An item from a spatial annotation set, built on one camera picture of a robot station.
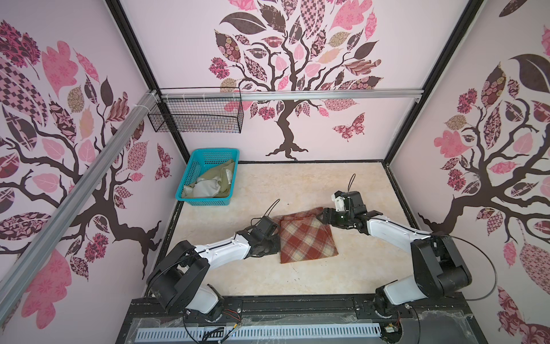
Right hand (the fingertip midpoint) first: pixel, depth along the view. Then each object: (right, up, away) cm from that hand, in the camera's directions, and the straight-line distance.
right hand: (322, 216), depth 90 cm
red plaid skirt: (-8, -9, -2) cm, 12 cm away
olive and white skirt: (-51, +14, +14) cm, 55 cm away
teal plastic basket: (-61, +26, +25) cm, 71 cm away
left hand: (-19, -14, -3) cm, 24 cm away
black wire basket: (-55, +47, +4) cm, 73 cm away
